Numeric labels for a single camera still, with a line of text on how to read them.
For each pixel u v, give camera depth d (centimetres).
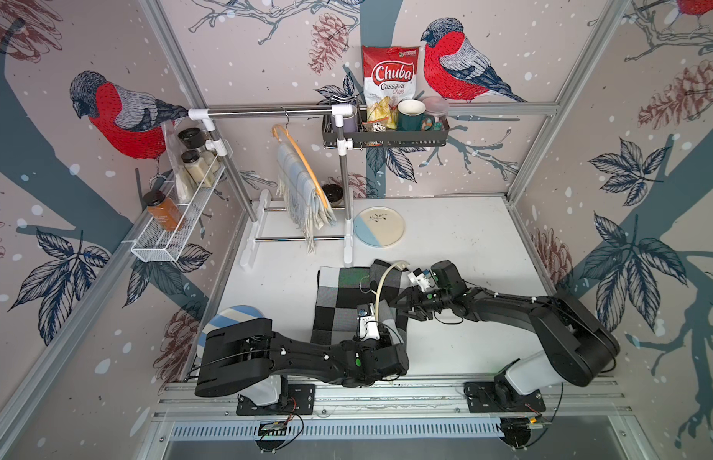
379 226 113
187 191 71
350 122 81
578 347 44
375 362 59
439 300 76
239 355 41
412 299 78
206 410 73
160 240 81
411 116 81
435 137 89
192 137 78
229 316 88
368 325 70
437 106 85
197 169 76
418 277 85
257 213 112
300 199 88
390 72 78
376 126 85
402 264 97
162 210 66
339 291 93
